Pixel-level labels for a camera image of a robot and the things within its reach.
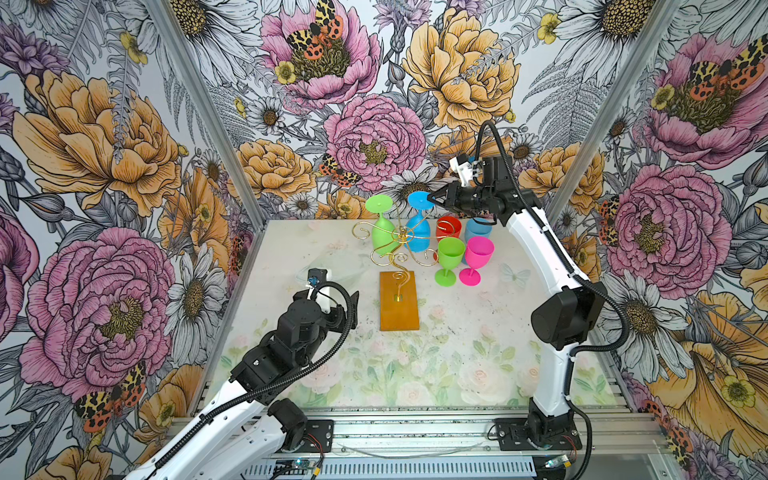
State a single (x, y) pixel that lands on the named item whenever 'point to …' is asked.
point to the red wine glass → (448, 227)
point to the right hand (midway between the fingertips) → (431, 205)
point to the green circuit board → (296, 464)
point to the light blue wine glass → (476, 229)
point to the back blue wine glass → (417, 233)
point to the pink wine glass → (478, 255)
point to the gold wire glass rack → (400, 259)
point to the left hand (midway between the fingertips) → (337, 300)
